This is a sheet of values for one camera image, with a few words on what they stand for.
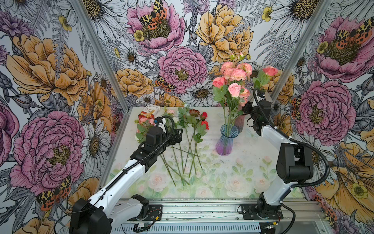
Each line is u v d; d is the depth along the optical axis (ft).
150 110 3.79
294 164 1.59
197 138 3.35
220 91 2.54
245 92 2.31
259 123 2.34
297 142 1.66
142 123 3.35
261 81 2.91
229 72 2.34
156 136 1.89
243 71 2.20
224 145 3.19
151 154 1.71
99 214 1.26
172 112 3.67
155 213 2.40
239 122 3.26
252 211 2.43
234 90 2.07
